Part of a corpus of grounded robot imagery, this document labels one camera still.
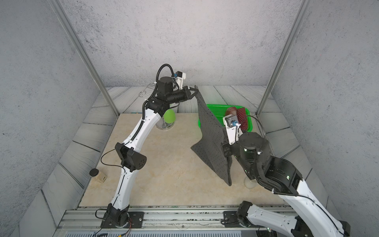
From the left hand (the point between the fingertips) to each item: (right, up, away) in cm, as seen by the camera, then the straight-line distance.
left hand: (201, 90), depth 76 cm
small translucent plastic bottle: (+26, -49, +4) cm, 56 cm away
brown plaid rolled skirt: (+24, -7, +35) cm, 43 cm away
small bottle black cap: (-56, -43, +3) cm, 71 cm away
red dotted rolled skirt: (+31, -12, +32) cm, 46 cm away
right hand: (+8, -20, -20) cm, 29 cm away
